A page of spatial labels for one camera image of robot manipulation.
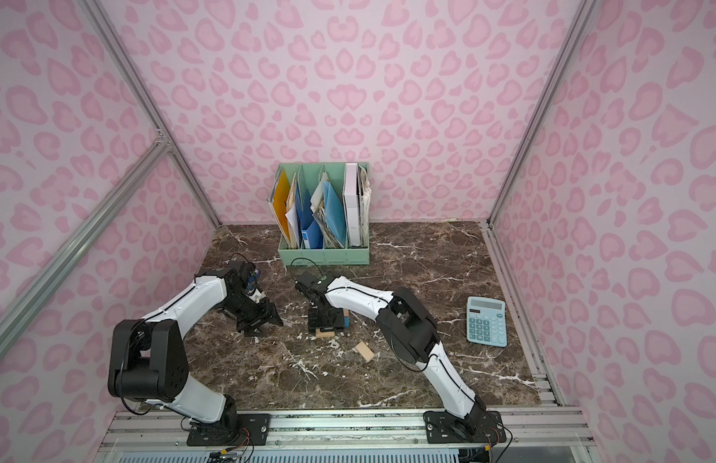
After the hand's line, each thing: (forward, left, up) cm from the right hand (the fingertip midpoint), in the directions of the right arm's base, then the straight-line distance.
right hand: (321, 333), depth 90 cm
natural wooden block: (-1, -1, +1) cm, 2 cm away
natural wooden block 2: (-5, -14, 0) cm, 15 cm away
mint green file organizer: (+26, +3, +4) cm, 27 cm away
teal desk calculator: (+4, -52, 0) cm, 52 cm away
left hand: (0, +12, +7) cm, 14 cm away
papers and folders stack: (+31, +3, +21) cm, 37 cm away
